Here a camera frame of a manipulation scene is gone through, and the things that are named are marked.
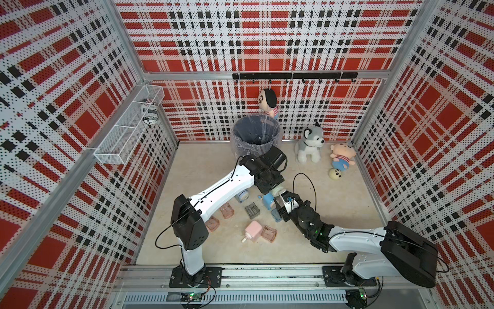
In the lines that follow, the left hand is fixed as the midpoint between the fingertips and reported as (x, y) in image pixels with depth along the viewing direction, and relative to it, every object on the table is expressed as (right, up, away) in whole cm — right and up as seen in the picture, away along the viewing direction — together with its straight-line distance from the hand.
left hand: (280, 183), depth 79 cm
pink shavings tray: (-24, -15, +13) cm, 32 cm away
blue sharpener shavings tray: (-2, -12, -4) cm, 13 cm away
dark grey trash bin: (-12, +23, +22) cm, 34 cm away
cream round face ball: (+32, +2, +23) cm, 39 cm away
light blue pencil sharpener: (-17, -7, +10) cm, 21 cm away
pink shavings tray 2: (-31, -21, +10) cm, 39 cm away
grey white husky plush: (+19, +18, +23) cm, 34 cm away
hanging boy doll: (-5, +37, +12) cm, 39 cm away
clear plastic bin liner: (-12, +24, +23) cm, 35 cm away
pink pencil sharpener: (-12, -20, +1) cm, 24 cm away
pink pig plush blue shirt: (+37, +12, +26) cm, 47 cm away
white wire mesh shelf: (-78, +16, +13) cm, 81 cm away
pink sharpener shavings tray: (-4, -23, +6) cm, 24 cm away
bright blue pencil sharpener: (-5, -9, +9) cm, 14 cm away
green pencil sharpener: (-2, -3, -4) cm, 5 cm away
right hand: (+2, -5, +4) cm, 7 cm away
